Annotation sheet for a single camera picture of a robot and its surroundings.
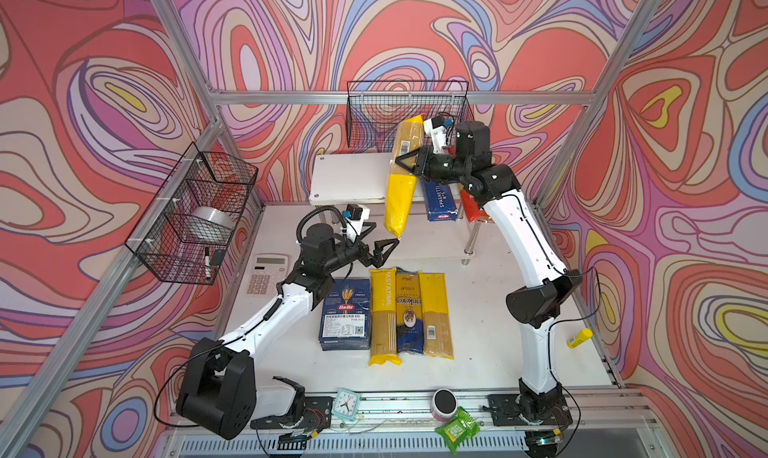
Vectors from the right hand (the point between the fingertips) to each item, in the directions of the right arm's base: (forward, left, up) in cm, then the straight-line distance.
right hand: (400, 167), depth 72 cm
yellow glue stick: (-31, -48, -33) cm, 66 cm away
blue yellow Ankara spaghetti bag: (-21, -2, -38) cm, 43 cm away
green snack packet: (-50, -13, -39) cm, 65 cm away
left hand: (-11, +3, -12) cm, 17 cm away
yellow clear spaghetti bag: (-24, -10, -38) cm, 46 cm away
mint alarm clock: (-44, +15, -38) cm, 61 cm away
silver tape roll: (-11, +46, -7) cm, 48 cm away
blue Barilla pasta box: (-25, +16, -33) cm, 45 cm away
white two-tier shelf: (+5, +10, -7) cm, 13 cm away
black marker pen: (-17, +48, -14) cm, 53 cm away
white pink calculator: (-5, +44, -37) cm, 57 cm away
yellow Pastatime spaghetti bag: (-23, +5, -37) cm, 44 cm away
